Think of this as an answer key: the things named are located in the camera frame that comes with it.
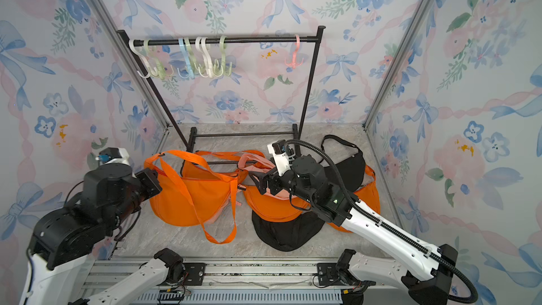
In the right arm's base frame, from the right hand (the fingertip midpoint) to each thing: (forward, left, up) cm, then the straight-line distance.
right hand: (262, 165), depth 65 cm
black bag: (-11, -9, -32) cm, 35 cm away
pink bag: (+20, +6, -25) cm, 33 cm away
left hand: (-5, +28, +3) cm, 29 cm away
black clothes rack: (+39, +42, -29) cm, 64 cm away
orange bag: (-4, +21, -7) cm, 22 cm away
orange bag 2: (-2, -5, -29) cm, 30 cm away
